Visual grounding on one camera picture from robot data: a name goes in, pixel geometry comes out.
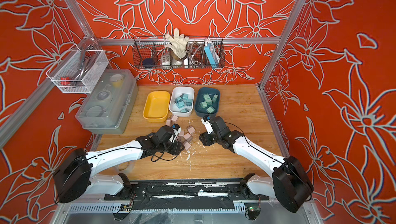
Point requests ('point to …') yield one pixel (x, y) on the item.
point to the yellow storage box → (157, 108)
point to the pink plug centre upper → (191, 129)
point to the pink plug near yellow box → (174, 118)
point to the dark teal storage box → (201, 112)
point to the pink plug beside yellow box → (168, 122)
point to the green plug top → (209, 101)
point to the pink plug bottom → (186, 145)
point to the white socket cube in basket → (165, 61)
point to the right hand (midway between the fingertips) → (200, 136)
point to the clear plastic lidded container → (110, 109)
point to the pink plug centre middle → (187, 137)
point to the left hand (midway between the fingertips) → (182, 145)
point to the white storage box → (174, 108)
